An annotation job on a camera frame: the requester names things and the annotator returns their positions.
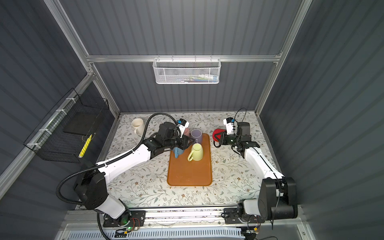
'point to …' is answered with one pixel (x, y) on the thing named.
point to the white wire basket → (184, 71)
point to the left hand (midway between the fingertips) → (193, 139)
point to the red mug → (216, 135)
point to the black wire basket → (66, 132)
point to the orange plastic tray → (182, 172)
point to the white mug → (138, 125)
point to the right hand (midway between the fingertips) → (218, 136)
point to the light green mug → (197, 153)
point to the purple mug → (197, 133)
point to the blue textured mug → (177, 151)
